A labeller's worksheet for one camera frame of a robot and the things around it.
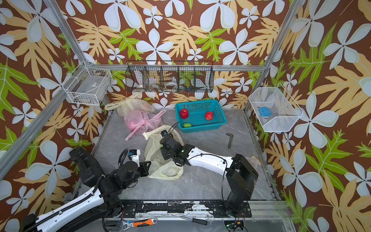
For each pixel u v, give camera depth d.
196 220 0.71
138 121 0.99
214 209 0.74
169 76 0.97
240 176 0.44
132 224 0.69
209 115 1.08
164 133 0.72
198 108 1.15
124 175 0.58
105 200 0.54
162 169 0.75
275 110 0.83
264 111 0.84
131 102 1.05
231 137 1.03
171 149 0.62
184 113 1.10
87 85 0.87
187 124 1.01
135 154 0.70
